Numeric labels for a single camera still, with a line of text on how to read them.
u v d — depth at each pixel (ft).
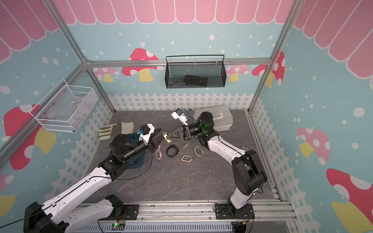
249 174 1.50
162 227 2.34
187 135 2.05
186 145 3.26
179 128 2.12
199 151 3.16
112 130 3.56
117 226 2.39
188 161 3.00
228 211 2.16
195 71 3.09
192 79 2.78
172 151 3.18
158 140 2.08
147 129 1.87
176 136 2.17
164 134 2.13
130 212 2.44
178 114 2.12
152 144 2.04
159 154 3.07
